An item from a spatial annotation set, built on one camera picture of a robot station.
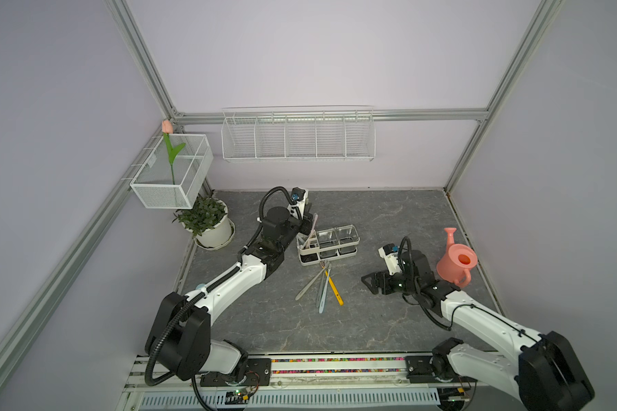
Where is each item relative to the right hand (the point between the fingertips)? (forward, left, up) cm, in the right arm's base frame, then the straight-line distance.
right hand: (371, 274), depth 85 cm
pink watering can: (+1, -27, +3) cm, 27 cm away
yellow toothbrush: (-2, +12, -7) cm, 14 cm away
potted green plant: (+17, +56, +8) cm, 59 cm away
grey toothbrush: (-4, +16, -8) cm, 18 cm away
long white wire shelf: (+52, +25, +20) cm, 61 cm away
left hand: (+15, +20, +19) cm, 31 cm away
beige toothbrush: (-1, +22, -8) cm, 24 cm away
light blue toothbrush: (+4, +14, -8) cm, 17 cm away
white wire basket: (+26, +65, +23) cm, 74 cm away
